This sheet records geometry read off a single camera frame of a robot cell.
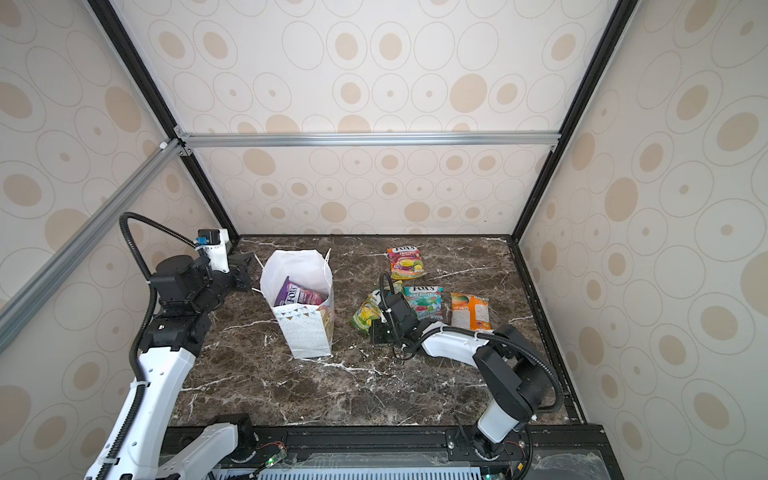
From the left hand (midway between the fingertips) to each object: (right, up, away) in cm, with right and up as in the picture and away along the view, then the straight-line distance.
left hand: (257, 250), depth 69 cm
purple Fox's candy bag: (+3, -12, +18) cm, 22 cm away
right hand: (+25, -23, +20) cm, 39 cm away
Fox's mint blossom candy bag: (+43, -15, +28) cm, 54 cm away
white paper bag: (+9, -21, +9) cm, 24 cm away
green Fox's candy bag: (+24, -18, +22) cm, 38 cm away
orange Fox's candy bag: (+56, -19, +26) cm, 65 cm away
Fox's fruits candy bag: (+36, -3, +40) cm, 54 cm away
